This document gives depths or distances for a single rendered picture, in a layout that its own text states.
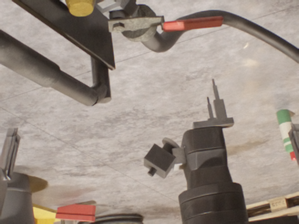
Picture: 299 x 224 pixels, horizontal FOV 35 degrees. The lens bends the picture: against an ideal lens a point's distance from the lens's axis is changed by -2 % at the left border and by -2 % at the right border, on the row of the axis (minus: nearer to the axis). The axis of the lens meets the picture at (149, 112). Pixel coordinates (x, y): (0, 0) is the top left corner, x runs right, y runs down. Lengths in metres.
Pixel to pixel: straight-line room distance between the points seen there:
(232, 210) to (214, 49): 1.23
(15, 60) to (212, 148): 0.24
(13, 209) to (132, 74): 1.18
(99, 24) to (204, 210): 0.32
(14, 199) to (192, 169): 2.17
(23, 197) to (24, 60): 2.20
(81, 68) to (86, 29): 1.04
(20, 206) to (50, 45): 1.30
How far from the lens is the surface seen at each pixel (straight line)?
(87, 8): 0.58
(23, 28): 1.48
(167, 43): 0.78
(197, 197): 0.53
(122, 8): 0.66
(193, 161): 0.54
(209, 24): 0.66
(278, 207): 4.45
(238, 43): 1.71
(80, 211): 3.49
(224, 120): 0.56
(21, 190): 2.71
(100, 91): 0.65
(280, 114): 2.38
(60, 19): 0.61
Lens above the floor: 0.84
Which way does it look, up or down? 23 degrees down
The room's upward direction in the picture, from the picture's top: 171 degrees clockwise
